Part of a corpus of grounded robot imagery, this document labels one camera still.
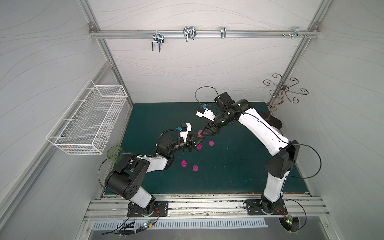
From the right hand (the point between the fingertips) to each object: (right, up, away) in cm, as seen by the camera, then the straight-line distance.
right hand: (203, 131), depth 76 cm
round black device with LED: (+43, -45, -4) cm, 62 cm away
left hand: (0, -3, 0) cm, 3 cm away
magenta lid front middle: (-4, -23, +11) cm, 25 cm away
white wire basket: (-54, +4, -7) cm, 55 cm away
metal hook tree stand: (+47, +24, +11) cm, 54 cm away
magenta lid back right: (+7, -10, +22) cm, 25 cm away
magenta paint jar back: (-2, -12, +20) cm, 24 cm away
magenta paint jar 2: (-11, -20, +11) cm, 25 cm away
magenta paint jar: (-2, -1, -2) cm, 3 cm away
